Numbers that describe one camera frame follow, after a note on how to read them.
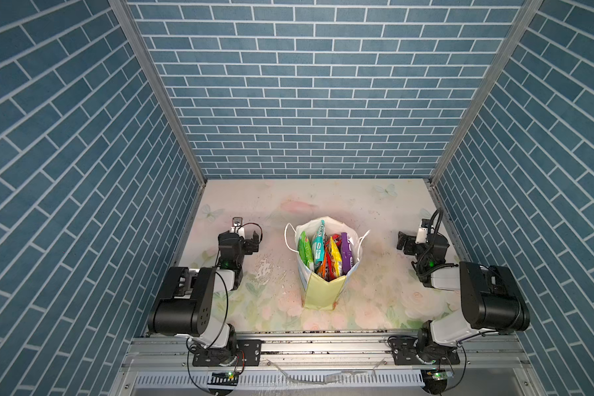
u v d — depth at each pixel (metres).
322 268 0.73
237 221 0.81
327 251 0.74
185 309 0.44
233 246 0.71
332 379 0.71
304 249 0.75
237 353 0.72
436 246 0.71
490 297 0.48
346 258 0.74
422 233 0.84
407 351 0.74
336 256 0.71
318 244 0.74
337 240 0.78
